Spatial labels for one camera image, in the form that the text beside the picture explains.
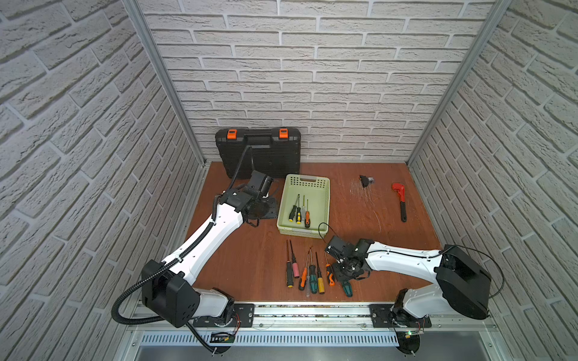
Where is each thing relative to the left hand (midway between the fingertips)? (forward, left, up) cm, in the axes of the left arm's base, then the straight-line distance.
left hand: (276, 206), depth 79 cm
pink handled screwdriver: (-15, -7, -17) cm, 24 cm away
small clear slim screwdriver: (-20, -12, -18) cm, 29 cm away
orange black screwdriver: (-22, -10, -17) cm, 30 cm away
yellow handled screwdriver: (-21, -16, -18) cm, 32 cm away
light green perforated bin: (+21, -18, -17) cm, 32 cm away
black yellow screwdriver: (+7, -9, -17) cm, 20 cm away
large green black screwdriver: (-24, -26, -16) cm, 39 cm away
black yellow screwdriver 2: (+8, -9, -17) cm, 20 cm away
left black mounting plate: (-32, +10, -18) cm, 38 cm away
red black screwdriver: (+6, -13, -18) cm, 22 cm away
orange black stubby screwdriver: (-19, -20, -17) cm, 32 cm away
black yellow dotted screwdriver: (-18, -5, -19) cm, 26 cm away
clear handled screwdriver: (+10, -11, -18) cm, 24 cm away
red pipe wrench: (+20, -59, -17) cm, 65 cm away
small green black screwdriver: (-19, -14, -17) cm, 29 cm away
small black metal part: (+26, -43, -16) cm, 53 cm away
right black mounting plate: (-32, -38, -18) cm, 53 cm away
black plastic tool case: (+29, +1, 0) cm, 29 cm away
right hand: (-19, -26, -19) cm, 37 cm away
